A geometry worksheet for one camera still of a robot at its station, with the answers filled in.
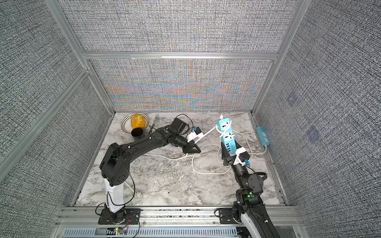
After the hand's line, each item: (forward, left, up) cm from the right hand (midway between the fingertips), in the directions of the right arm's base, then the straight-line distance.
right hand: (230, 138), depth 64 cm
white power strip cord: (+2, +20, -21) cm, 29 cm away
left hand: (+4, +11, -17) cm, 21 cm away
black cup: (+22, +53, -25) cm, 62 cm away
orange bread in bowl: (+33, +55, -27) cm, 70 cm away
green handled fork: (+42, +44, -34) cm, 70 cm away
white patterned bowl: (+34, +65, -31) cm, 80 cm away
